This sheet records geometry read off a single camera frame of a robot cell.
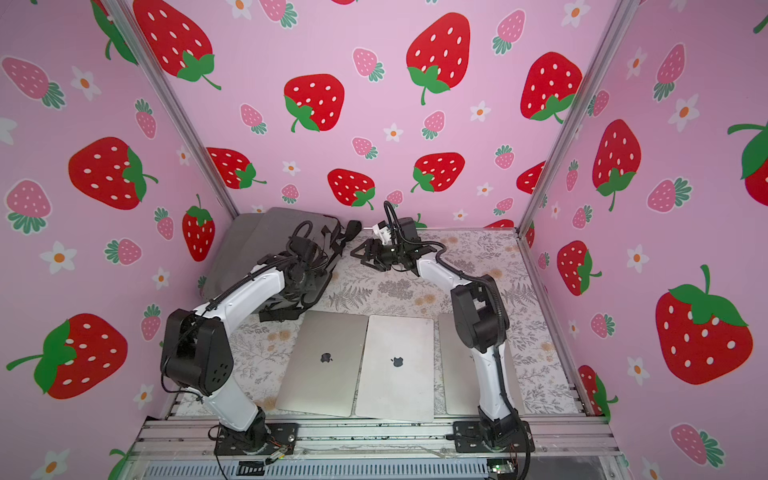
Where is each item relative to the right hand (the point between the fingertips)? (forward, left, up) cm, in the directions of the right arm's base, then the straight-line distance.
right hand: (349, 262), depth 88 cm
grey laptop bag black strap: (+18, +10, -10) cm, 23 cm away
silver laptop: (-27, +5, -17) cm, 32 cm away
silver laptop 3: (-24, -34, -19) cm, 45 cm away
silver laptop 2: (-26, -16, -18) cm, 35 cm away
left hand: (-4, +14, -7) cm, 17 cm away
